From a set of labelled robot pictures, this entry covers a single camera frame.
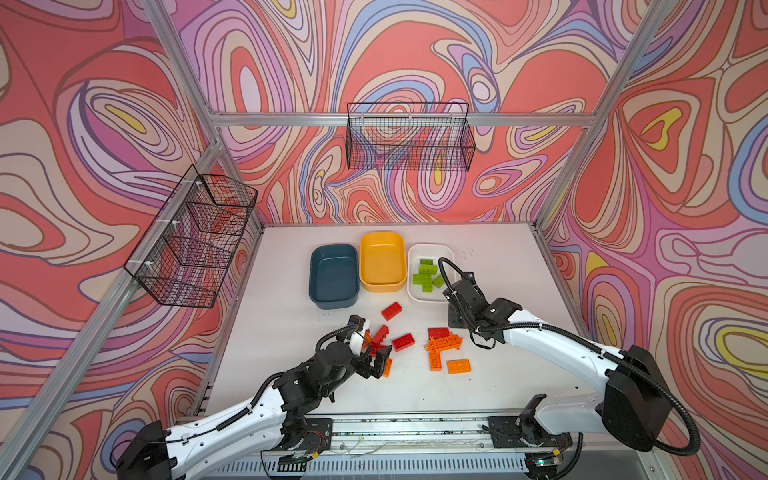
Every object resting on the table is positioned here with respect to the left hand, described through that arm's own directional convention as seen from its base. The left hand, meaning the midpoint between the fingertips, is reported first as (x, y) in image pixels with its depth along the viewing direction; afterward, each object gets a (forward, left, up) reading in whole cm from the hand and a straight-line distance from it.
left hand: (381, 341), depth 77 cm
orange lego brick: (-1, -15, -12) cm, 19 cm away
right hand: (+9, -23, -3) cm, 25 cm away
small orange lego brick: (+5, +5, -11) cm, 13 cm away
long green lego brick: (+26, -14, -9) cm, 31 cm away
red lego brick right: (+7, -17, -11) cm, 22 cm away
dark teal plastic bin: (+28, +17, -12) cm, 35 cm away
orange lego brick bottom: (-3, -2, -12) cm, 12 cm away
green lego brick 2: (+22, -15, -8) cm, 27 cm away
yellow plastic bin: (+35, 0, -12) cm, 37 cm away
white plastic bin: (+37, -19, -7) cm, 42 cm away
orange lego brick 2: (-3, -22, -11) cm, 25 cm away
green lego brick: (+34, -16, -10) cm, 39 cm away
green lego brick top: (+31, -16, -10) cm, 36 cm away
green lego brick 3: (+26, -19, -11) cm, 34 cm away
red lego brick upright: (+6, +1, -10) cm, 12 cm away
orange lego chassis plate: (+4, -20, -10) cm, 23 cm away
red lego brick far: (+14, -3, -10) cm, 18 cm away
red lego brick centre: (+4, -6, -11) cm, 14 cm away
